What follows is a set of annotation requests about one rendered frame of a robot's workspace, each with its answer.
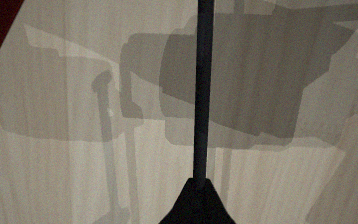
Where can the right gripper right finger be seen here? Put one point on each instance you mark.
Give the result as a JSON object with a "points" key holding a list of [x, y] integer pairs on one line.
{"points": [[214, 211]]}

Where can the dark grey rod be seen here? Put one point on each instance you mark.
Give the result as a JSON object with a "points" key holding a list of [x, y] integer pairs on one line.
{"points": [[202, 100]]}

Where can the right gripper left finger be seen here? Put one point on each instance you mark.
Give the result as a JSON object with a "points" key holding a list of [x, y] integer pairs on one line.
{"points": [[182, 211]]}

